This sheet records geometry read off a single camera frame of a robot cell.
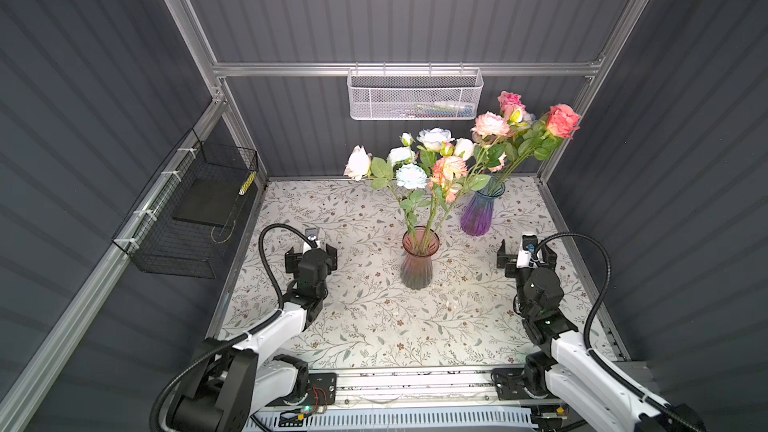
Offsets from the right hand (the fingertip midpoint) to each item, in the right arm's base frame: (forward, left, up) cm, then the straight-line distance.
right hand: (530, 244), depth 79 cm
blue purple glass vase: (+17, +10, -9) cm, 21 cm away
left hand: (+2, +62, -5) cm, 62 cm away
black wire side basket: (-1, +88, +12) cm, 89 cm away
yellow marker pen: (+14, +77, +11) cm, 79 cm away
